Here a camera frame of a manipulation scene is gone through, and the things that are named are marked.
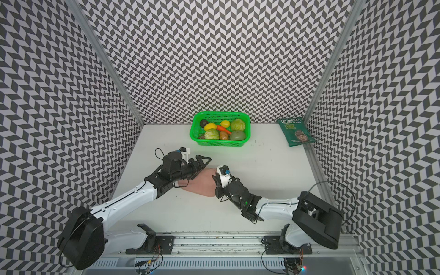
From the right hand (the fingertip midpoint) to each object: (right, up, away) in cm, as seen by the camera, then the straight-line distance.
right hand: (213, 178), depth 80 cm
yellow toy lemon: (+5, +29, +35) cm, 46 cm away
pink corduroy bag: (-5, -3, +1) cm, 5 cm away
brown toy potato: (+4, +21, +26) cm, 33 cm away
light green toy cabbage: (+13, +28, +29) cm, 42 cm away
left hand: (-3, +6, 0) cm, 7 cm away
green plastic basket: (-2, +34, +40) cm, 52 cm away
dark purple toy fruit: (-10, +30, +35) cm, 47 cm away
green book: (+51, +24, +32) cm, 65 cm away
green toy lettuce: (-4, +22, +24) cm, 33 cm away
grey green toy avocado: (+12, +21, +23) cm, 33 cm away
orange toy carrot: (+2, +26, +36) cm, 45 cm away
